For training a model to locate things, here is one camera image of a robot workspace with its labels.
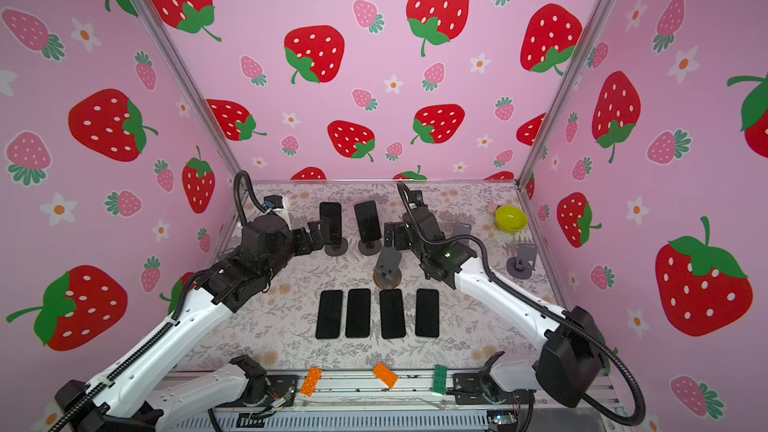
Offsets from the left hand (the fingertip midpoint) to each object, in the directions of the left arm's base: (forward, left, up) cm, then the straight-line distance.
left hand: (310, 224), depth 73 cm
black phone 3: (-14, -21, -28) cm, 38 cm away
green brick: (-29, -33, -27) cm, 52 cm away
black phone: (+15, -1, -13) cm, 20 cm away
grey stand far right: (+1, -61, -22) cm, 65 cm away
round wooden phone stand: (-2, -19, -27) cm, 33 cm away
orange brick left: (-30, 0, -27) cm, 40 cm away
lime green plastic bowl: (+23, -64, -26) cm, 73 cm away
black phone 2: (-13, -11, -27) cm, 32 cm away
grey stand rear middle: (+11, -13, -28) cm, 33 cm away
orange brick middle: (-28, -19, -27) cm, 43 cm away
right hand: (+4, -22, -5) cm, 23 cm away
